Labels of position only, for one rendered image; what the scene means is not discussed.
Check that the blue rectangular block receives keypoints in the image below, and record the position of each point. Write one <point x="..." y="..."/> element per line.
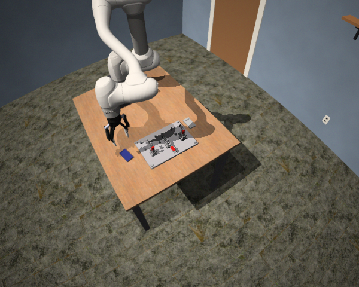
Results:
<point x="126" y="155"/>

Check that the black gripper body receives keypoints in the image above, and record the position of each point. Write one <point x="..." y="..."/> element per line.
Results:
<point x="114" y="120"/>

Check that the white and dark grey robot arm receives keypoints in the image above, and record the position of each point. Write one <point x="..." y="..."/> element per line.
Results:
<point x="128" y="83"/>

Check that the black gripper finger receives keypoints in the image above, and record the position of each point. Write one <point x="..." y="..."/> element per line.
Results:
<point x="127" y="124"/>
<point x="110" y="136"/>

